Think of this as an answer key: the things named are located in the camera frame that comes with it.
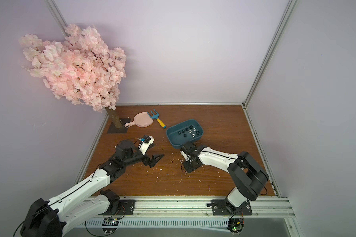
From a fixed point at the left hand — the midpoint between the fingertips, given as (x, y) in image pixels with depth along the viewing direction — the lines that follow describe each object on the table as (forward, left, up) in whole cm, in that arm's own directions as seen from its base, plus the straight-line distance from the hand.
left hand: (159, 150), depth 77 cm
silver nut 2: (+20, -20, -14) cm, 31 cm away
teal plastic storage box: (+16, -8, -16) cm, 24 cm away
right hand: (-2, -16, -15) cm, 22 cm away
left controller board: (-32, +23, -20) cm, 44 cm away
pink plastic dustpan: (+34, +20, -16) cm, 43 cm away
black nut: (+22, -10, -16) cm, 29 cm away
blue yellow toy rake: (+38, +10, -16) cm, 42 cm away
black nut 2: (+25, -15, -15) cm, 32 cm away
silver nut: (+23, -17, -15) cm, 32 cm away
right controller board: (-31, -39, -17) cm, 52 cm away
